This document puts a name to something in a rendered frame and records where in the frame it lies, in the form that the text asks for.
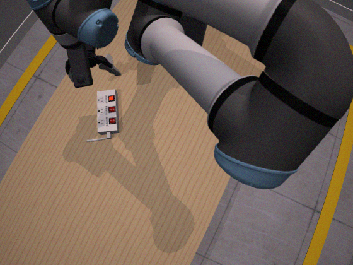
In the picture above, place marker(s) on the white power strip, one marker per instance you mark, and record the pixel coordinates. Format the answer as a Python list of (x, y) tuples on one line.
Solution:
[(107, 114)]

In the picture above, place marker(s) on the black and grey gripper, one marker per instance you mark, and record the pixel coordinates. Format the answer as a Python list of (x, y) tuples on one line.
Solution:
[(105, 63)]

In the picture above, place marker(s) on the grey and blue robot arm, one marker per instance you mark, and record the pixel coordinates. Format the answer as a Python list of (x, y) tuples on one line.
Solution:
[(266, 126)]

